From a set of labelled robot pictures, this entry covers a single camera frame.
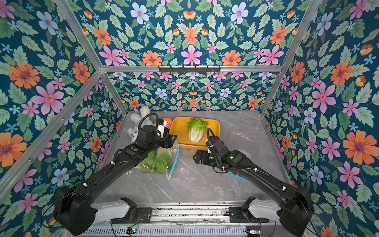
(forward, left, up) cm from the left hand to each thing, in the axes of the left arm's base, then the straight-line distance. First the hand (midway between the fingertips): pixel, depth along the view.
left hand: (173, 134), depth 79 cm
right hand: (-12, -14, -5) cm, 19 cm away
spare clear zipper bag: (+5, -41, -19) cm, 45 cm away
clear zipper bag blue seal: (0, +2, -17) cm, 17 cm away
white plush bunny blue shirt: (+30, +32, -16) cm, 47 cm away
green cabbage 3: (-10, +7, -12) cm, 17 cm away
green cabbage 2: (-9, +14, -14) cm, 22 cm away
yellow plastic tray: (+20, -1, -19) cm, 27 cm away
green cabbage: (+14, -13, -13) cm, 23 cm away
